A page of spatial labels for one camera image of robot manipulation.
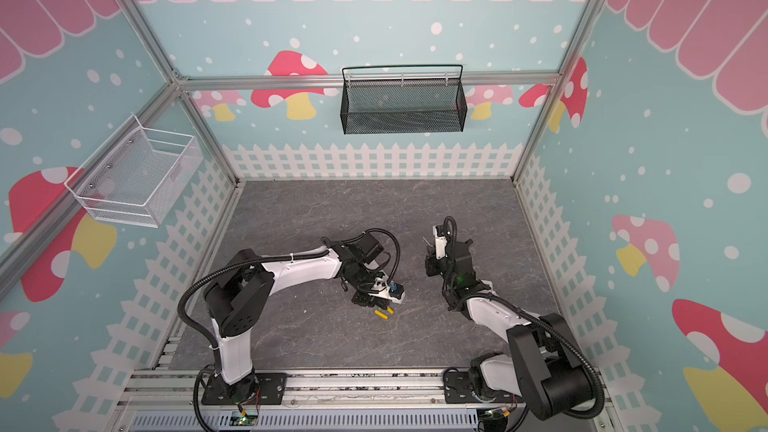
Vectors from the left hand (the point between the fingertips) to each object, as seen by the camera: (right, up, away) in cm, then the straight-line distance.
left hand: (382, 303), depth 87 cm
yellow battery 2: (0, -3, -1) cm, 3 cm away
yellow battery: (+2, -2, -1) cm, 3 cm away
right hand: (+14, +16, +3) cm, 22 cm away
